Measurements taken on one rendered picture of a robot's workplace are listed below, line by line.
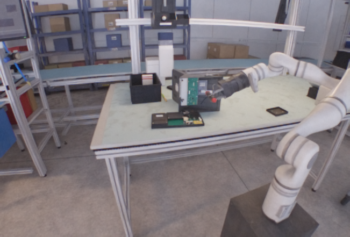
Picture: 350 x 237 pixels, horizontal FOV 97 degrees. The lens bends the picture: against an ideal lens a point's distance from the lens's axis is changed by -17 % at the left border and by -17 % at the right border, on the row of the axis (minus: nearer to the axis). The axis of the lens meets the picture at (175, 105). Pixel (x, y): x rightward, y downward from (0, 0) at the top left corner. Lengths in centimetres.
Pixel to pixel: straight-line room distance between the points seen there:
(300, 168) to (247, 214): 29
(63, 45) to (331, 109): 473
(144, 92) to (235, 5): 487
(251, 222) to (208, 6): 510
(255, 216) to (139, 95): 88
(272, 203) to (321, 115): 33
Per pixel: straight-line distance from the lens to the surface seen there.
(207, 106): 109
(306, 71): 88
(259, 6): 619
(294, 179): 63
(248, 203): 81
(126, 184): 179
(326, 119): 70
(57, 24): 480
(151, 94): 117
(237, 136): 100
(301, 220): 84
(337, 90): 79
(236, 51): 465
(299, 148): 59
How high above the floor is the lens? 147
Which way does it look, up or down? 24 degrees down
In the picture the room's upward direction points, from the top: straight up
